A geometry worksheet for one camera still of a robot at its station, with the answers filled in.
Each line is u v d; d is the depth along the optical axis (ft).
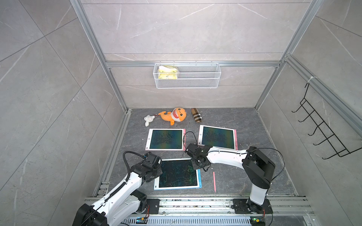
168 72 2.89
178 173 2.78
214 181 2.68
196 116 3.64
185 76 3.31
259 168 1.53
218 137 3.32
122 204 1.59
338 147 1.97
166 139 3.30
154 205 2.40
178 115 3.46
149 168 2.08
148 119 3.54
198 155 2.12
